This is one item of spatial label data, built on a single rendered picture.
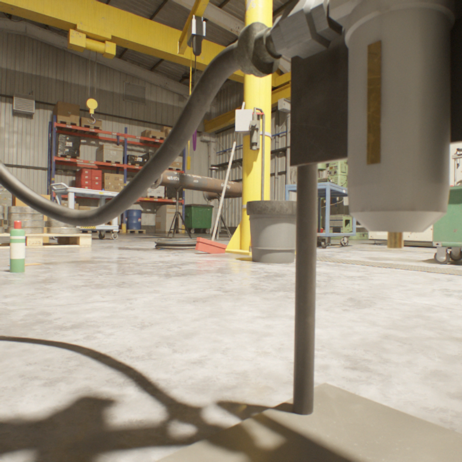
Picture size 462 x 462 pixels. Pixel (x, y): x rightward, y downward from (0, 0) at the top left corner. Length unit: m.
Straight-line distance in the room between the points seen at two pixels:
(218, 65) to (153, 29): 12.56
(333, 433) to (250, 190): 3.08
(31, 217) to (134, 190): 3.75
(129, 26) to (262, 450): 12.54
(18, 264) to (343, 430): 1.74
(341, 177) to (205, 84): 10.49
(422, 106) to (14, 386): 0.59
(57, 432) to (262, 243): 2.09
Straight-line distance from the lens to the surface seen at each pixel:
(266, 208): 2.39
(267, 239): 2.42
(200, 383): 0.56
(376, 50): 0.31
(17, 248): 1.98
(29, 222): 4.28
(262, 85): 3.68
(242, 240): 3.47
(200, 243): 3.18
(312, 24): 0.39
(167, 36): 13.17
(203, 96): 0.50
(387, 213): 0.28
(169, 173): 7.11
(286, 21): 0.40
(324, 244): 4.66
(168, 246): 3.74
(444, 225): 2.89
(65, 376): 0.62
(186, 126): 0.52
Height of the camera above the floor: 0.23
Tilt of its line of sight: level
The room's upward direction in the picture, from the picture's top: 1 degrees clockwise
